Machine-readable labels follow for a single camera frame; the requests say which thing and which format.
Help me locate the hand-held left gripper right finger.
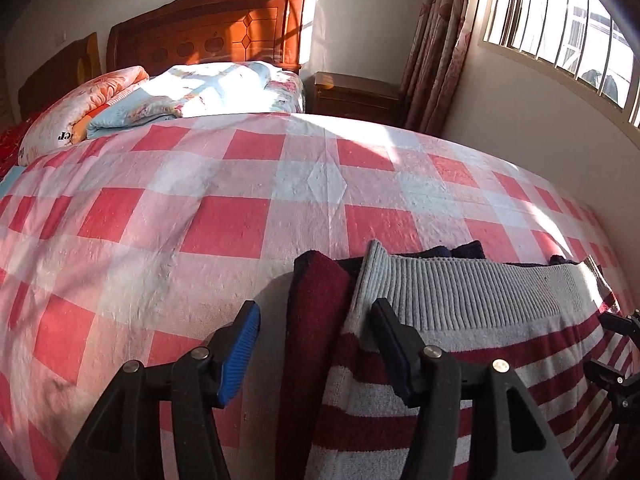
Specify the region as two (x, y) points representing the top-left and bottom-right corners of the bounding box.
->
(370, 297), (576, 480)

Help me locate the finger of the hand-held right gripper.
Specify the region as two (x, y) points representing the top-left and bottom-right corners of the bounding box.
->
(599, 309), (640, 341)
(584, 359), (640, 423)

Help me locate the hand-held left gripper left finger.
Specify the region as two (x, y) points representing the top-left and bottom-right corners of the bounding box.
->
(57, 300), (262, 480)

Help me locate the red grey striped sweater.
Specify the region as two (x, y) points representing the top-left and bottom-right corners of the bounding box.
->
(285, 240), (626, 480)

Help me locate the bed with pink checkered sheet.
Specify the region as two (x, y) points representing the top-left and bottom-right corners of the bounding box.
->
(0, 110), (631, 480)

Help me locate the wooden nightstand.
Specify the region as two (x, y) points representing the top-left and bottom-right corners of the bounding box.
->
(305, 72), (402, 128)

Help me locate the folded light blue floral quilt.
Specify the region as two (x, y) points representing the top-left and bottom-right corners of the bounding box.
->
(87, 61), (306, 140)

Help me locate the light blue cloth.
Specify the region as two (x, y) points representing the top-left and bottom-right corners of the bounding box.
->
(0, 165), (26, 197)

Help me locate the folded orange floral quilt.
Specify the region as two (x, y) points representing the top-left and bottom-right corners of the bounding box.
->
(18, 66), (150, 166)

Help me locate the red patterned bedding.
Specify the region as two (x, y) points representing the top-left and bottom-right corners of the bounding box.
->
(0, 121), (32, 177)

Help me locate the pink floral curtain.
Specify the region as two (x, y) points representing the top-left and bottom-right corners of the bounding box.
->
(400, 0), (477, 136)

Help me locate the barred window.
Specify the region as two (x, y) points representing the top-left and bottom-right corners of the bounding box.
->
(477, 0), (640, 128)

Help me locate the carved wooden headboard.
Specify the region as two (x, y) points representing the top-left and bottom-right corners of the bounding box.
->
(106, 0), (307, 75)

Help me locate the plain dark wooden headboard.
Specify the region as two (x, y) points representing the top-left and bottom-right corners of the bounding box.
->
(18, 32), (102, 121)

